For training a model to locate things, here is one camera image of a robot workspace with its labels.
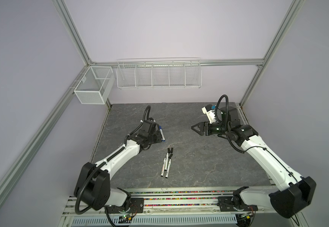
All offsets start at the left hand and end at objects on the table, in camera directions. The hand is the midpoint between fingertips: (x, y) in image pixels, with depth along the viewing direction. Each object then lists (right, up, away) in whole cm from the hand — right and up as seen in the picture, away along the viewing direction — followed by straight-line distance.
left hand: (160, 137), depth 85 cm
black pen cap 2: (+6, -13, +6) cm, 16 cm away
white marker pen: (+4, -16, +3) cm, 17 cm away
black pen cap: (+5, -10, +8) cm, 14 cm away
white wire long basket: (-1, +43, +12) cm, 45 cm away
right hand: (+20, +7, -12) cm, 24 cm away
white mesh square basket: (-48, +36, +17) cm, 62 cm away
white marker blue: (+1, -3, +14) cm, 14 cm away
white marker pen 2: (+2, -19, +1) cm, 19 cm away
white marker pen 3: (+5, -19, +1) cm, 20 cm away
